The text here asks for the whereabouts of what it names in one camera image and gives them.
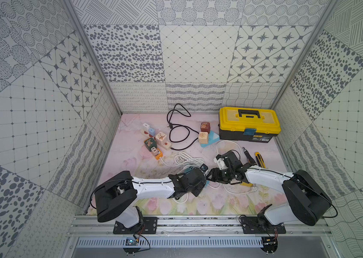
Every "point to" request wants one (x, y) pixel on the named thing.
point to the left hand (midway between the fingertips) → (203, 180)
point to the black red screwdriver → (251, 160)
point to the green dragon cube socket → (150, 143)
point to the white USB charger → (145, 127)
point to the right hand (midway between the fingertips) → (211, 180)
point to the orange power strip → (160, 155)
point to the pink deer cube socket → (160, 137)
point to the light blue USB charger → (152, 131)
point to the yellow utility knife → (260, 159)
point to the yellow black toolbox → (248, 124)
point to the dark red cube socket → (205, 127)
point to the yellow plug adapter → (248, 184)
